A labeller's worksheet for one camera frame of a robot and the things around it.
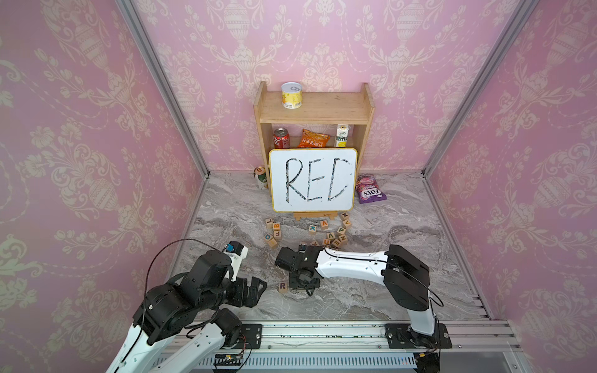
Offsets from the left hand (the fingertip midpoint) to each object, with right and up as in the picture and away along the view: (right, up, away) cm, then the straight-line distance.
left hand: (255, 285), depth 63 cm
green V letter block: (+24, +8, +31) cm, 40 cm away
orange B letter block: (+2, +11, +34) cm, 36 cm away
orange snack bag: (+17, +48, +35) cm, 62 cm away
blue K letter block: (+17, +10, +34) cm, 39 cm away
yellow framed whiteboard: (+17, +31, +31) cm, 47 cm away
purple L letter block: (-2, +12, +36) cm, 38 cm away
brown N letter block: (+29, +7, +31) cm, 43 cm away
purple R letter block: (+6, -8, +19) cm, 21 cm away
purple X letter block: (+31, +16, +38) cm, 51 cm away
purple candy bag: (+44, +27, +46) cm, 69 cm away
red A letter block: (+22, +12, +36) cm, 43 cm away
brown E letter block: (+26, +6, +29) cm, 40 cm away
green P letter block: (+29, +10, +34) cm, 45 cm away
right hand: (+11, -8, +19) cm, 23 cm away
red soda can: (+5, +47, +26) cm, 54 cm away
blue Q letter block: (-2, +7, +31) cm, 32 cm away
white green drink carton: (+28, +48, +26) cm, 62 cm away
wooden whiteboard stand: (+11, +16, +36) cm, 41 cm away
